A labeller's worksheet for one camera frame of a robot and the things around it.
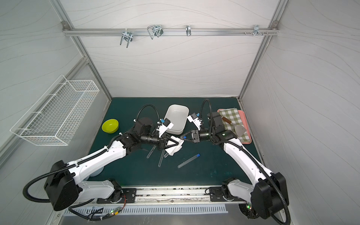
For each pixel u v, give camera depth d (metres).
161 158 0.86
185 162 0.84
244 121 1.05
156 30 0.77
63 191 0.39
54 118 0.68
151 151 0.89
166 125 0.65
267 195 0.39
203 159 0.87
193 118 0.67
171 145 0.68
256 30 0.76
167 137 0.65
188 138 0.67
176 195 0.75
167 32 0.78
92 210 0.71
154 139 0.64
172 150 0.69
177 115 1.05
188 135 0.67
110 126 1.01
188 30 0.78
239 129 1.00
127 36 0.79
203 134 0.64
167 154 0.70
